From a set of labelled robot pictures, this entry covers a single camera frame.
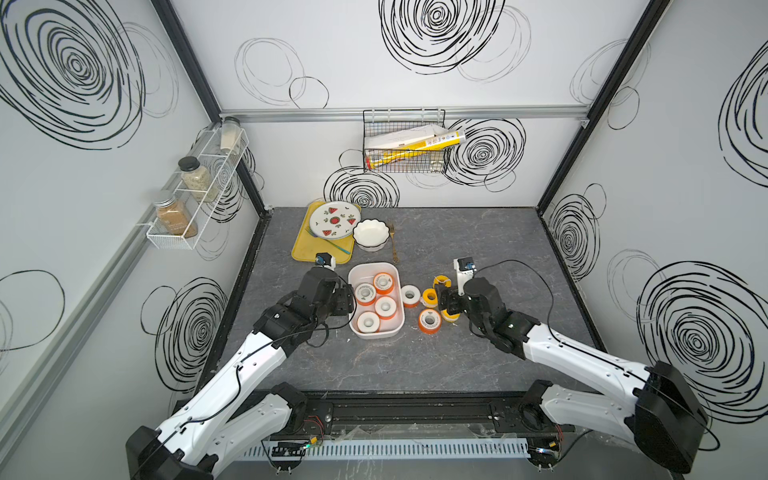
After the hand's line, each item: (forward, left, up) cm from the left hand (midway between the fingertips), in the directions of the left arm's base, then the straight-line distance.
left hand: (342, 290), depth 76 cm
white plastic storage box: (+16, -2, -15) cm, 22 cm away
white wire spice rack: (+40, +44, +8) cm, 60 cm away
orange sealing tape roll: (+13, -11, -17) cm, 24 cm away
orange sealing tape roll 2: (+8, -5, -16) cm, 19 cm away
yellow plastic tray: (+29, +18, -18) cm, 39 cm away
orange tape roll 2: (+8, -19, -17) cm, 27 cm away
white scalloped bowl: (+33, -5, -17) cm, 38 cm away
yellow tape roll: (+7, -25, -16) cm, 31 cm away
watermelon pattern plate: (+40, +10, -17) cm, 45 cm away
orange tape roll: (-1, -6, -17) cm, 18 cm away
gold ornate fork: (+25, -14, -19) cm, 34 cm away
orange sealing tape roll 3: (+4, -11, -17) cm, 21 cm away
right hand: (+4, -28, -3) cm, 29 cm away
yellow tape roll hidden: (+1, -31, -16) cm, 35 cm away
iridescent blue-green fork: (+30, +10, -18) cm, 36 cm away
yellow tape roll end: (+13, -30, -15) cm, 36 cm away
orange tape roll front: (0, -25, -17) cm, 30 cm away
